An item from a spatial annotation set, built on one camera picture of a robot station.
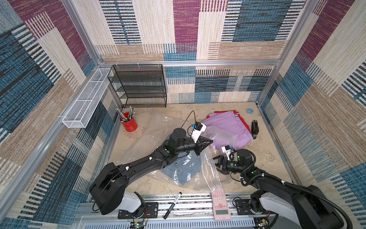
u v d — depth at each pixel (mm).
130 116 1015
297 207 420
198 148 639
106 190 414
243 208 732
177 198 761
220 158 744
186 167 778
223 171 758
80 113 714
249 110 1157
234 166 723
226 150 807
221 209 729
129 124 989
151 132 1022
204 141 685
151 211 731
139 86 1105
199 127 636
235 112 1097
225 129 919
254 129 1013
